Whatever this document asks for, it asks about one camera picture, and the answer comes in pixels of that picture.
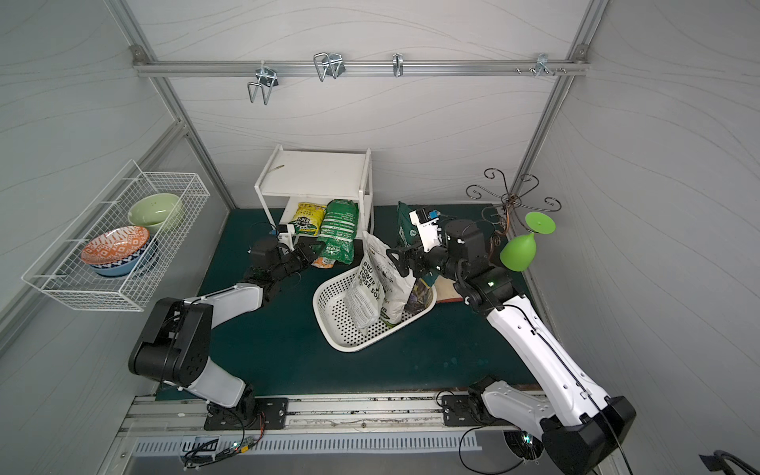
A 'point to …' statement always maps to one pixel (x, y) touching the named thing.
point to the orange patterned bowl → (118, 250)
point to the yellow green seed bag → (308, 219)
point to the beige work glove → (445, 291)
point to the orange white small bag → (324, 262)
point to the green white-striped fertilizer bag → (338, 231)
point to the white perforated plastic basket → (337, 330)
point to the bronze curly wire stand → (502, 212)
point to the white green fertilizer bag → (396, 287)
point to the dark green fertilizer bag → (421, 294)
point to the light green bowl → (158, 212)
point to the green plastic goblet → (519, 252)
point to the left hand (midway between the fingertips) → (325, 244)
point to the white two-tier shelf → (317, 177)
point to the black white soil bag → (364, 297)
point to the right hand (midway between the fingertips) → (402, 243)
